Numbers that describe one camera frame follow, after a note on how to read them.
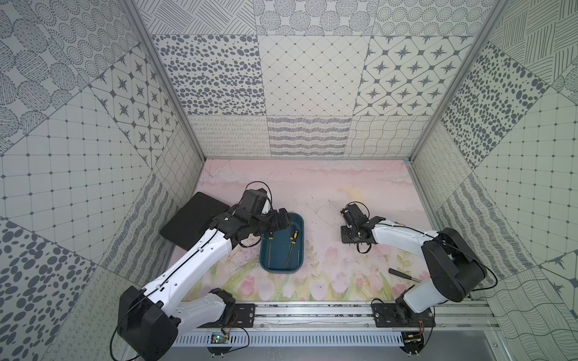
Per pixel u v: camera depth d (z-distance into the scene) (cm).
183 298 44
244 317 73
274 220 68
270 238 91
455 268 45
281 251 88
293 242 90
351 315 76
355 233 68
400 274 82
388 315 73
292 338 65
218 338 72
